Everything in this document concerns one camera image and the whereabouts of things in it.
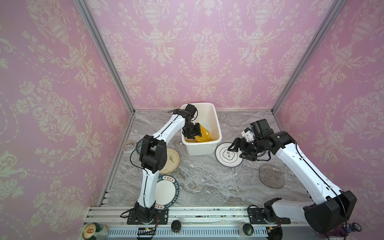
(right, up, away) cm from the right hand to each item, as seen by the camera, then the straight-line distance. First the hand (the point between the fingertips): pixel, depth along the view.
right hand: (234, 151), depth 74 cm
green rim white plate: (-35, -24, +9) cm, 44 cm away
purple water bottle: (+38, -29, -15) cm, 50 cm away
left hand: (-16, +7, +17) cm, 25 cm away
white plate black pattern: (+1, -8, +20) cm, 21 cm away
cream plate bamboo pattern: (-33, -10, +18) cm, 39 cm away
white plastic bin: (-11, +21, +31) cm, 39 cm away
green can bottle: (-61, -31, -13) cm, 69 cm away
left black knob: (-28, -30, -11) cm, 42 cm away
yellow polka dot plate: (-12, +6, +30) cm, 33 cm away
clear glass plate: (+26, -16, +13) cm, 33 cm away
